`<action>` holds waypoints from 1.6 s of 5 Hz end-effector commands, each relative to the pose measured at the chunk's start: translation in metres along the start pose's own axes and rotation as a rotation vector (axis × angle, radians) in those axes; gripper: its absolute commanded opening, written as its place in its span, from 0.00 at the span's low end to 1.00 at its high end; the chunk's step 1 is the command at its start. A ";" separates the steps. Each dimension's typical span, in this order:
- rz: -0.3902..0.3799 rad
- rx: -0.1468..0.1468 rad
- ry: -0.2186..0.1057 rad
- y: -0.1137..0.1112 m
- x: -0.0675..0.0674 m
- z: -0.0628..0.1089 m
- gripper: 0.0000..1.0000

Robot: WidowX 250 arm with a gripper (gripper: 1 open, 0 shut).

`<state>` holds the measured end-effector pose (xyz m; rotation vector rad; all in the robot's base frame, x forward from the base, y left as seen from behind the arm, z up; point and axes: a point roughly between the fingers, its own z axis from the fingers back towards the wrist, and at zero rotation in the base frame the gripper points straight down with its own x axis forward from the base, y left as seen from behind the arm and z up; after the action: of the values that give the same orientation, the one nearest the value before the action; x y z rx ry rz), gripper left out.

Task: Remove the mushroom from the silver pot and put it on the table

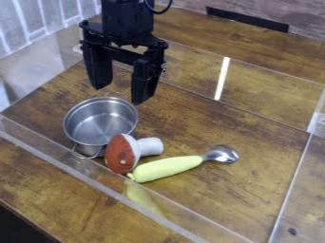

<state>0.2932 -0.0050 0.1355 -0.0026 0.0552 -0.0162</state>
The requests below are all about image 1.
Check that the small silver metal pot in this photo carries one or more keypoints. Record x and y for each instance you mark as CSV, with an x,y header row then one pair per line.
x,y
95,120

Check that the clear acrylic right wall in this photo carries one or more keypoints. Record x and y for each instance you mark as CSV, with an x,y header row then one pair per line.
x,y
300,223

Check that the yellow handled metal spoon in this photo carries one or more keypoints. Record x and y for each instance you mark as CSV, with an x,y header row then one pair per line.
x,y
167,167

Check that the clear acrylic front wall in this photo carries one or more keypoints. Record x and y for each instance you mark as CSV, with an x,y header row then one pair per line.
x,y
177,217

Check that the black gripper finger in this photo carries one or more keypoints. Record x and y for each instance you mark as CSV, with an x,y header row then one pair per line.
x,y
147,72
99,65

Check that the black strip on table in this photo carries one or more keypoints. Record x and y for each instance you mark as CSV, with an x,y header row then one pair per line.
x,y
248,19

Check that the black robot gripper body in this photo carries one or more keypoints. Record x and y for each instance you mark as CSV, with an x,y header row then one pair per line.
x,y
123,36

